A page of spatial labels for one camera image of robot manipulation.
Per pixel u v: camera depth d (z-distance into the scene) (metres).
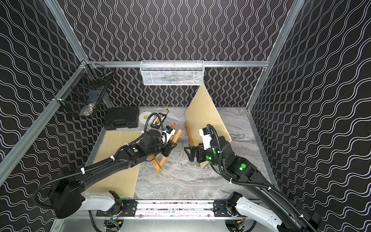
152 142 0.61
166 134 0.67
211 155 0.56
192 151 0.58
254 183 0.44
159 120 0.66
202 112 0.86
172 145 0.72
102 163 0.49
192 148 0.58
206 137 0.59
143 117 1.13
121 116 1.10
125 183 0.82
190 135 0.98
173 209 0.76
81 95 0.92
